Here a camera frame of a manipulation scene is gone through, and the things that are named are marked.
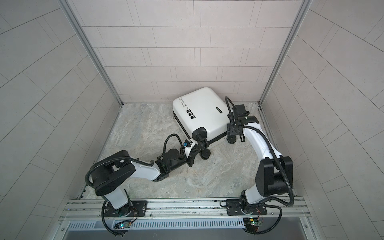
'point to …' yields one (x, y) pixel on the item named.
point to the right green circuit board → (255, 222)
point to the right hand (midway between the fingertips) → (236, 129)
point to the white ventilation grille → (101, 225)
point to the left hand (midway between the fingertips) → (204, 150)
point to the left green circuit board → (124, 225)
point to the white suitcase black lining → (205, 108)
